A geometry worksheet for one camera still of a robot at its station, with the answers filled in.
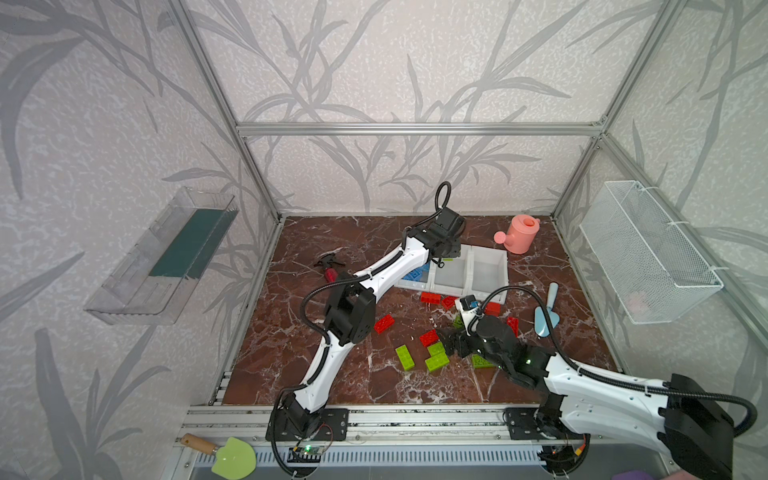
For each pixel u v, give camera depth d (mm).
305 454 718
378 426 752
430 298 941
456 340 707
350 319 559
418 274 978
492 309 912
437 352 845
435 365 824
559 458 732
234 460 695
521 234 1015
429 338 866
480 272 1044
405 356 840
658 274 621
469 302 695
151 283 634
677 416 411
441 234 717
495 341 590
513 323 903
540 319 926
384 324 890
